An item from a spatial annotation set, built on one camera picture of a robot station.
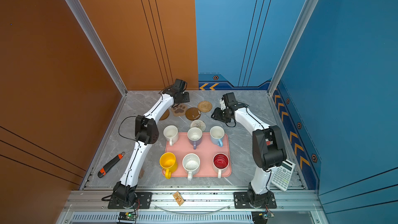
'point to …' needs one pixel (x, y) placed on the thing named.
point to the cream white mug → (171, 133)
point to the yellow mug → (168, 162)
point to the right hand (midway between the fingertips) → (213, 116)
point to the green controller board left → (128, 216)
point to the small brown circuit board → (179, 198)
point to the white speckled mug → (191, 165)
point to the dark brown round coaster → (193, 113)
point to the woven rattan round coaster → (204, 106)
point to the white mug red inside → (221, 162)
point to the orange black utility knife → (103, 170)
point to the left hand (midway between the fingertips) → (187, 96)
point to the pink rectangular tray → (206, 157)
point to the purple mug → (195, 135)
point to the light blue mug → (216, 135)
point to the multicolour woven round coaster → (198, 123)
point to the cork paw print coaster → (180, 110)
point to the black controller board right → (259, 217)
